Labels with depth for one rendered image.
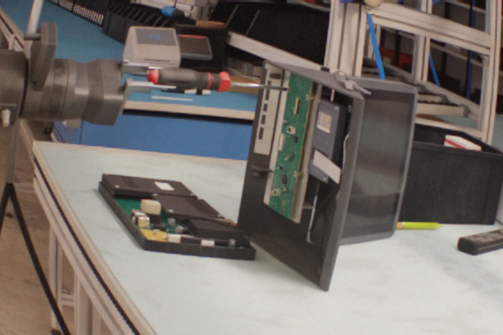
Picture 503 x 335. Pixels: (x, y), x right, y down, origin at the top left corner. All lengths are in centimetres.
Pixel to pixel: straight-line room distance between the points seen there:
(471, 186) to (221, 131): 135
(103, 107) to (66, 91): 6
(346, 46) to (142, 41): 74
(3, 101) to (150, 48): 219
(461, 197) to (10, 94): 78
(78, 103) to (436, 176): 61
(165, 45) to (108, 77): 213
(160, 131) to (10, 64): 169
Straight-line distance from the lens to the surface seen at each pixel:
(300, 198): 132
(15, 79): 120
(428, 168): 161
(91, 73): 126
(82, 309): 182
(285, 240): 140
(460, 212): 166
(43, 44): 117
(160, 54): 335
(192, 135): 289
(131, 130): 285
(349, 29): 290
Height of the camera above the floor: 134
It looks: 10 degrees down
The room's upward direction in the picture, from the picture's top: 9 degrees clockwise
